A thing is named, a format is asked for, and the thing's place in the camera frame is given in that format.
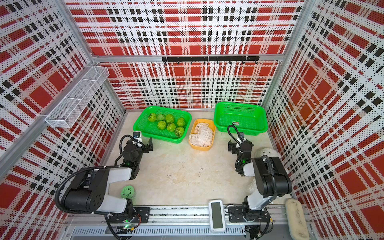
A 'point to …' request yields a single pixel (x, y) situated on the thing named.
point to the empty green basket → (250, 119)
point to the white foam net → (203, 136)
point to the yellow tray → (212, 124)
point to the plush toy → (297, 221)
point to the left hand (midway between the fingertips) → (145, 137)
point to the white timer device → (217, 216)
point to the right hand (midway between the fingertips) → (239, 139)
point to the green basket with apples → (141, 123)
